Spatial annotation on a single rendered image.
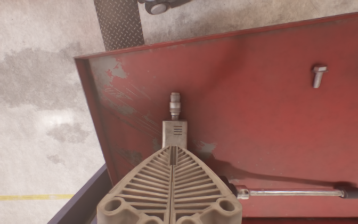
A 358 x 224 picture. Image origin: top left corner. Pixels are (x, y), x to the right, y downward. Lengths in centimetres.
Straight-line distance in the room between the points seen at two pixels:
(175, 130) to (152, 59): 15
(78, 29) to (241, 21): 126
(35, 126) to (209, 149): 187
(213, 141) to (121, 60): 26
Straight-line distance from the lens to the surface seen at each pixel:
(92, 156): 172
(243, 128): 32
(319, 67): 34
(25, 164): 239
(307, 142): 40
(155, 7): 110
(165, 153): 16
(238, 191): 34
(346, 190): 49
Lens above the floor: 113
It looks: 73 degrees down
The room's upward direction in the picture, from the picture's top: 162 degrees counter-clockwise
